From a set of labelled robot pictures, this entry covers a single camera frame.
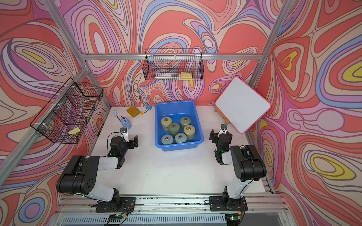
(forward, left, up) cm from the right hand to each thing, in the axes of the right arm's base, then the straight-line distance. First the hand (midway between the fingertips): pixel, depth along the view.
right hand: (220, 133), depth 96 cm
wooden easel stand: (+12, -7, -1) cm, 14 cm away
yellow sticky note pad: (+27, +66, -2) cm, 72 cm away
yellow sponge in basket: (-10, +82, +23) cm, 86 cm away
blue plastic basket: (+21, +31, +3) cm, 38 cm away
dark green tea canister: (+3, +32, +3) cm, 32 cm away
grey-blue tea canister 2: (-5, +28, +4) cm, 28 cm away
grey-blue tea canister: (-6, +36, +5) cm, 37 cm away
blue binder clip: (+32, +55, -3) cm, 64 cm away
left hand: (-1, +61, +2) cm, 61 cm away
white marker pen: (+26, +59, -3) cm, 65 cm away
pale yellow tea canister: (+9, +38, +4) cm, 39 cm away
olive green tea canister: (+9, +24, +4) cm, 26 cm away
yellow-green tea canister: (+1, +21, +4) cm, 22 cm away
